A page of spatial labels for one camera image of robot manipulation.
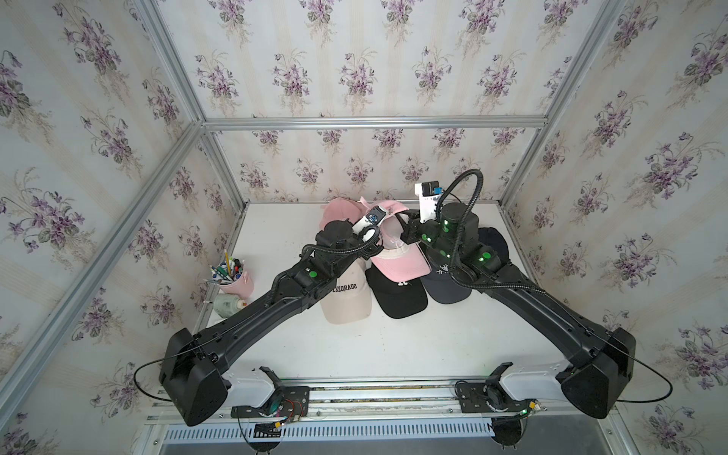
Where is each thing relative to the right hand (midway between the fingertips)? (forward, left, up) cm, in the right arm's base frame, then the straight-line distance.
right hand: (402, 211), depth 70 cm
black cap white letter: (+13, -35, -27) cm, 45 cm away
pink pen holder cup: (-5, +52, -25) cm, 58 cm away
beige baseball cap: (-9, +14, -32) cm, 36 cm away
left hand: (0, +7, -3) cm, 7 cm away
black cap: (-8, -1, -34) cm, 35 cm away
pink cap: (-5, 0, -14) cm, 15 cm away
